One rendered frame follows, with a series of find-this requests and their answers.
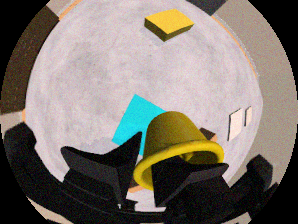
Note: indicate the brown rectangular bar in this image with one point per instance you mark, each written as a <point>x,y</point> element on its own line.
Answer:
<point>134,187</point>

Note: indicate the yellow rectangular block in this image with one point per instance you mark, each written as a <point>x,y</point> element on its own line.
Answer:
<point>167,24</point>

